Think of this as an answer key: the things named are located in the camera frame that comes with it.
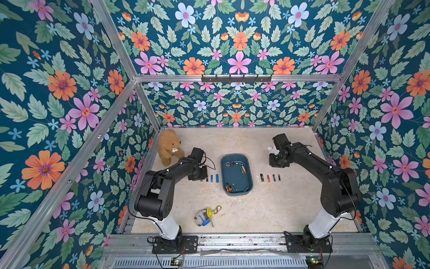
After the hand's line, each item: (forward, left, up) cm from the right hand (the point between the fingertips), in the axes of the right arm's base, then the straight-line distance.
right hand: (273, 162), depth 92 cm
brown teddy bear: (+5, +59, +7) cm, 59 cm away
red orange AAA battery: (-6, +2, -8) cm, 10 cm away
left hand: (-5, +39, -6) cm, 39 cm away
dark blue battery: (-5, -1, -8) cm, 10 cm away
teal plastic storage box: (-4, +21, -7) cm, 22 cm away
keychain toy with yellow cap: (-30, +36, -3) cm, 47 cm away
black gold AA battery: (-6, +6, -7) cm, 11 cm away
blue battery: (-7, +32, -8) cm, 33 cm away
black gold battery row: (-9, +37, -7) cm, 39 cm away
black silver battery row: (-5, -4, -8) cm, 10 cm away
